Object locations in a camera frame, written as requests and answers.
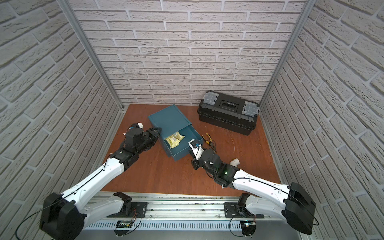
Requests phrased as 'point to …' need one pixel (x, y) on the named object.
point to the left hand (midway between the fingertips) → (164, 128)
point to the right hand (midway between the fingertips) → (192, 150)
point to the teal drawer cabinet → (176, 131)
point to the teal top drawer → (182, 151)
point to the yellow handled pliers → (209, 141)
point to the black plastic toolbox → (235, 114)
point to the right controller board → (248, 227)
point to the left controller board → (123, 224)
